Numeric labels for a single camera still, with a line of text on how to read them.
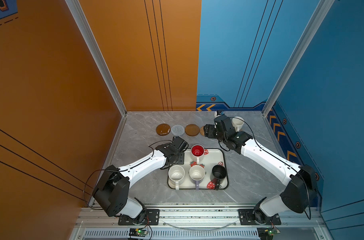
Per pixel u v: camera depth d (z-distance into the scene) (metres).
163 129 1.09
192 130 1.08
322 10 0.70
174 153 0.62
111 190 0.42
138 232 0.71
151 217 0.75
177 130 1.09
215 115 0.73
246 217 0.73
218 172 0.85
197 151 0.94
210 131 0.72
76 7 0.69
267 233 0.71
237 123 0.99
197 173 0.87
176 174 0.87
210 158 0.96
